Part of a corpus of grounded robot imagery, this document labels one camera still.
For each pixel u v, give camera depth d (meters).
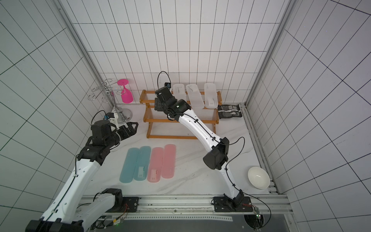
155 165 0.88
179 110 0.55
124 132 0.66
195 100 0.81
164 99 0.59
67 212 0.39
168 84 0.68
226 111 1.14
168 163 0.88
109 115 0.65
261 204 0.66
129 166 0.86
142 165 0.86
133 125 0.68
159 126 1.06
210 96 0.83
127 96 1.04
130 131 0.67
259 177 0.81
